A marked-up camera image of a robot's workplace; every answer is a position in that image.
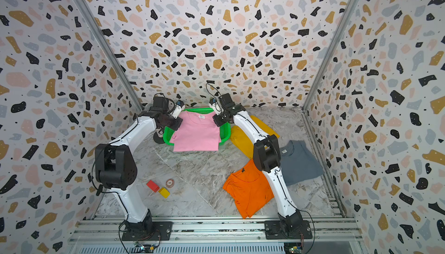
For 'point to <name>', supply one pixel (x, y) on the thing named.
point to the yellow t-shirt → (244, 140)
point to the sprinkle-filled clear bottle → (158, 136)
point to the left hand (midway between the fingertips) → (179, 119)
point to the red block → (153, 186)
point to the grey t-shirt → (298, 162)
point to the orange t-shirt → (250, 188)
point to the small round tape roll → (170, 183)
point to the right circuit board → (293, 247)
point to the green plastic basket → (224, 130)
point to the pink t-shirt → (199, 131)
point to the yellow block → (164, 192)
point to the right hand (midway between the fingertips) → (216, 118)
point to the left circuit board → (139, 248)
